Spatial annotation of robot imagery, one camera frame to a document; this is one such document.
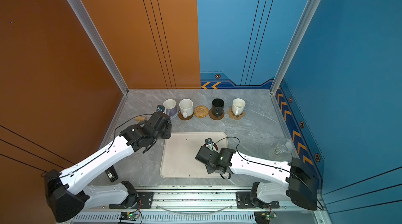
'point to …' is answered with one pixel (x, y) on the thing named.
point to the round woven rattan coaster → (201, 111)
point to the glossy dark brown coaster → (180, 116)
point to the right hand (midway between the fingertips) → (212, 164)
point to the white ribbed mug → (186, 107)
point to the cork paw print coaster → (233, 116)
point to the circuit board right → (264, 217)
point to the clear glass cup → (284, 147)
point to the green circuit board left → (129, 216)
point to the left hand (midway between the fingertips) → (168, 124)
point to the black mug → (218, 105)
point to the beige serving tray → (178, 159)
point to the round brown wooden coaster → (212, 115)
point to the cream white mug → (238, 106)
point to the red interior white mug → (214, 146)
